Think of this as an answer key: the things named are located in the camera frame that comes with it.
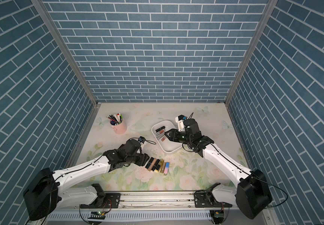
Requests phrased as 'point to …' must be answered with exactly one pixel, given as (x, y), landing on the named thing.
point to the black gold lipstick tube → (159, 165)
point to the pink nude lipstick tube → (163, 138)
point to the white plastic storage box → (166, 146)
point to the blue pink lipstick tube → (166, 168)
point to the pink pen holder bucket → (120, 129)
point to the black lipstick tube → (149, 162)
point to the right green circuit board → (217, 216)
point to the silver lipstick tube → (159, 134)
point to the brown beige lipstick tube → (152, 163)
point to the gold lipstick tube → (163, 167)
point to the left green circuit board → (96, 214)
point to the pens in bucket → (115, 119)
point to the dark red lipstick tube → (162, 127)
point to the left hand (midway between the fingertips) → (148, 157)
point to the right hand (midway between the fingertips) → (167, 134)
